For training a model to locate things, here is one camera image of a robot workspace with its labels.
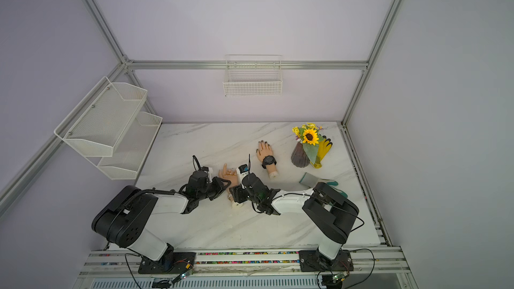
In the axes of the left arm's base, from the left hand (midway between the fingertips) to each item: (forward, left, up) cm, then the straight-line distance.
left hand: (230, 184), depth 93 cm
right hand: (-3, -4, +2) cm, 6 cm away
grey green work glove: (+2, -38, 0) cm, 38 cm away
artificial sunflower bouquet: (+11, -35, +23) cm, 43 cm away
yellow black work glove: (+23, -49, 0) cm, 55 cm away
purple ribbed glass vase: (+14, -34, +4) cm, 37 cm away
